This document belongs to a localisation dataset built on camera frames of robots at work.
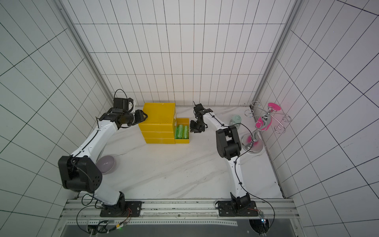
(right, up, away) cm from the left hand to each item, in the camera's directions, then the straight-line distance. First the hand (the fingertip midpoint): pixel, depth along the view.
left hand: (145, 119), depth 86 cm
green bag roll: (+17, -10, +14) cm, 25 cm away
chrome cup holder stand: (+67, -16, +11) cm, 70 cm away
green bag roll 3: (+24, -9, +14) cm, 30 cm away
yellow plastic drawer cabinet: (+10, -4, -4) cm, 12 cm away
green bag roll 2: (+20, -9, +14) cm, 26 cm away
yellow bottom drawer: (+23, -2, +24) cm, 33 cm away
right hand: (+30, -6, +18) cm, 35 cm away
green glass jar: (+59, -1, +14) cm, 61 cm away
